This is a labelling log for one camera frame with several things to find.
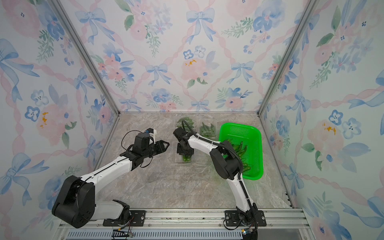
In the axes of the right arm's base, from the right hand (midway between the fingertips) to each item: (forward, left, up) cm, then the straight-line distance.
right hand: (182, 152), depth 97 cm
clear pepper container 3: (+17, -18, +3) cm, 25 cm away
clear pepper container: (+25, -5, +2) cm, 25 cm away
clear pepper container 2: (-5, -1, +1) cm, 5 cm away
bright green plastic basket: (+10, -44, -1) cm, 45 cm away
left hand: (-2, +7, +13) cm, 15 cm away
